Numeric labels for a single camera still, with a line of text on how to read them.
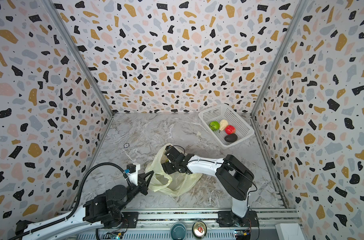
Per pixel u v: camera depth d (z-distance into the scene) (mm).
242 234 715
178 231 700
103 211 555
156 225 733
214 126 1063
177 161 686
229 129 1053
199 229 626
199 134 1099
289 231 679
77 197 510
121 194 531
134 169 616
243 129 1049
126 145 1030
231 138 1034
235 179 473
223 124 1090
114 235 702
